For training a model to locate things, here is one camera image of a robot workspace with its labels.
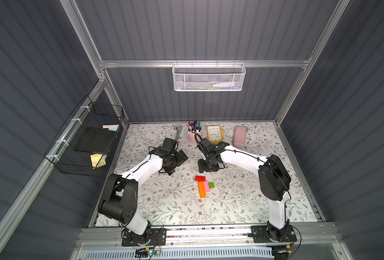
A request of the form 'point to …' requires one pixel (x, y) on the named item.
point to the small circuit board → (145, 253)
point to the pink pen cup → (192, 130)
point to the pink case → (240, 137)
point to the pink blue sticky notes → (113, 127)
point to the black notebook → (96, 139)
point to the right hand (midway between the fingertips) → (202, 172)
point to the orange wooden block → (202, 189)
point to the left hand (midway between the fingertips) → (185, 163)
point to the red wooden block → (200, 178)
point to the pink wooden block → (206, 186)
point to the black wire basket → (62, 153)
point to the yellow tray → (215, 134)
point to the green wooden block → (211, 185)
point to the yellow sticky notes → (98, 160)
